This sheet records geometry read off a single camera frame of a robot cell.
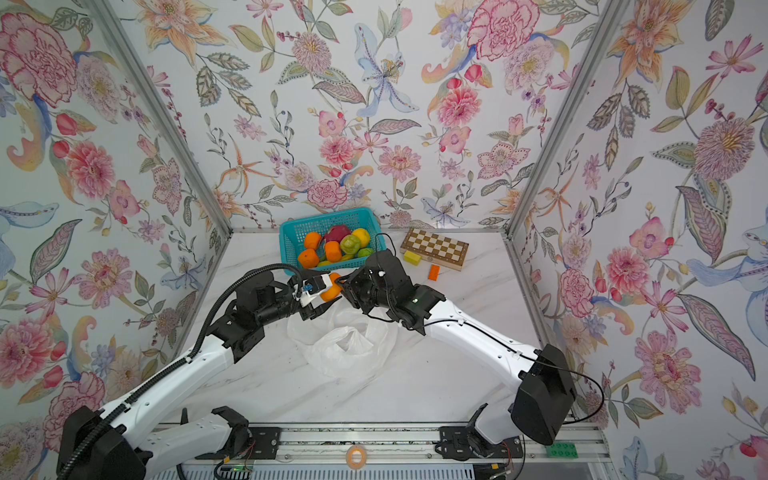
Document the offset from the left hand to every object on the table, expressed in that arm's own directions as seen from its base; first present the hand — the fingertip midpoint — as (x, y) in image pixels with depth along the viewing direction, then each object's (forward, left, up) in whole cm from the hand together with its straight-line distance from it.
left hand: (334, 284), depth 73 cm
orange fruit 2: (+27, +14, -22) cm, 37 cm away
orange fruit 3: (+26, +5, -18) cm, 32 cm away
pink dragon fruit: (+36, +5, -19) cm, 41 cm away
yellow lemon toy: (+36, -5, -20) cm, 42 cm away
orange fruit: (+34, +14, -20) cm, 42 cm away
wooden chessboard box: (+32, -33, -24) cm, 52 cm away
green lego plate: (-33, -54, -24) cm, 68 cm away
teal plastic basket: (+35, +21, -20) cm, 46 cm away
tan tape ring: (-33, -3, -27) cm, 42 cm away
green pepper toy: (+28, -1, -16) cm, 33 cm away
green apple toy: (+28, -6, -20) cm, 35 cm away
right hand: (0, +1, +2) cm, 2 cm away
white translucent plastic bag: (-7, -1, -17) cm, 19 cm away
